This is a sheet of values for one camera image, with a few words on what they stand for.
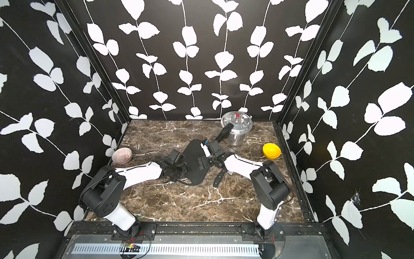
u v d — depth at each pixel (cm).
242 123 101
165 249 70
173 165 73
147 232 73
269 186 47
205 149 84
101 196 45
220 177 91
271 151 102
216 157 72
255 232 66
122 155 98
